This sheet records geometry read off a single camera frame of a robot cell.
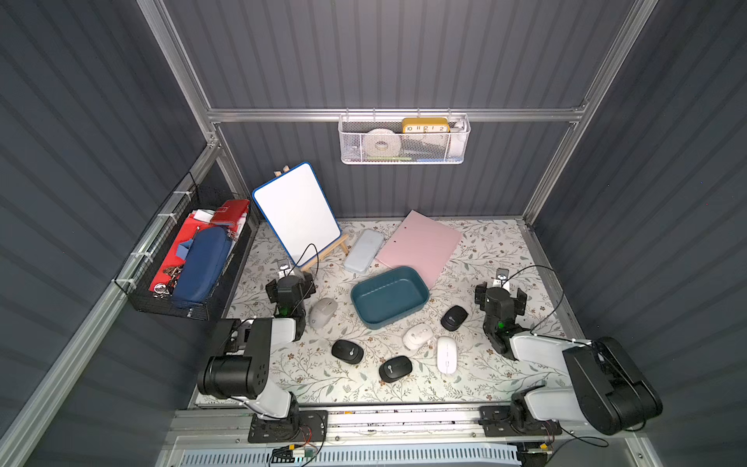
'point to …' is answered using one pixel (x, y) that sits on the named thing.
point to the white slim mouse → (446, 355)
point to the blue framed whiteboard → (298, 210)
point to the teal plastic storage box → (390, 296)
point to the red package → (225, 213)
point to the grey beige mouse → (322, 312)
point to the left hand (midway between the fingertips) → (291, 276)
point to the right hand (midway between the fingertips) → (511, 287)
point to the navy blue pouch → (203, 260)
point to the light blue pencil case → (364, 250)
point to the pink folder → (420, 242)
